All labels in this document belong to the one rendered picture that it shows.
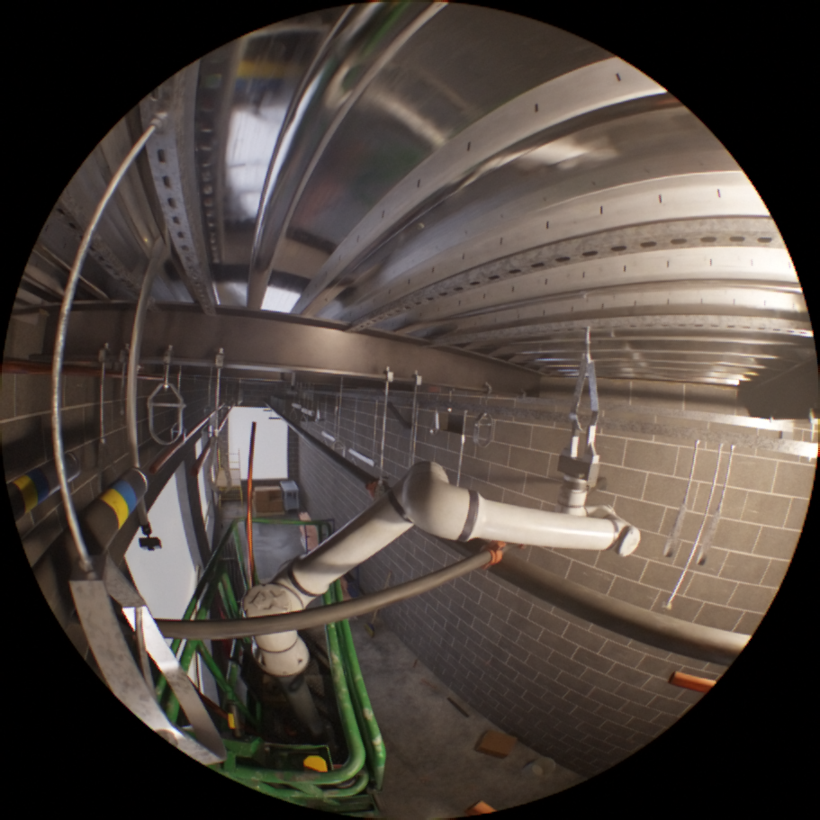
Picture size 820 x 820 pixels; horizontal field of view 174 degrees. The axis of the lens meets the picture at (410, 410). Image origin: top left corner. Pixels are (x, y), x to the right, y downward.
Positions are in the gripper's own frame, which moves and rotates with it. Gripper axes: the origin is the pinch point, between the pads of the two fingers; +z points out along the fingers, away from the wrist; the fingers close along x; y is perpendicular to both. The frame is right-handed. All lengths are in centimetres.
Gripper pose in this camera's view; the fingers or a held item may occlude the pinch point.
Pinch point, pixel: (582, 431)
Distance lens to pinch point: 83.8
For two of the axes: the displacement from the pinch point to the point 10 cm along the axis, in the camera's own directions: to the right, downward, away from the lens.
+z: 0.8, -10.0, -0.5
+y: -9.6, -0.6, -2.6
